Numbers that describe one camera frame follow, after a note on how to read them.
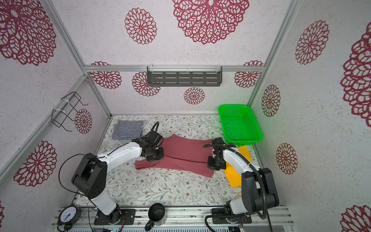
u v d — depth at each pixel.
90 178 0.46
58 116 0.72
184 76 0.97
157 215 0.75
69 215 0.72
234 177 0.88
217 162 0.74
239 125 1.13
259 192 0.43
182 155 0.99
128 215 0.74
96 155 0.50
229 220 0.72
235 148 0.61
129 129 1.07
